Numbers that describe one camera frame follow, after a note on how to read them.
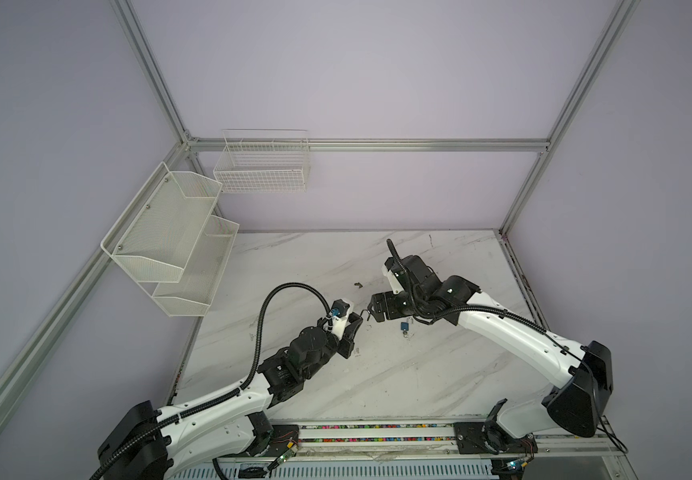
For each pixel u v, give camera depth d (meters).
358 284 1.04
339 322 0.64
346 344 0.66
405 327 0.93
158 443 0.41
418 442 0.75
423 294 0.57
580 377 0.40
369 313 0.73
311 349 0.55
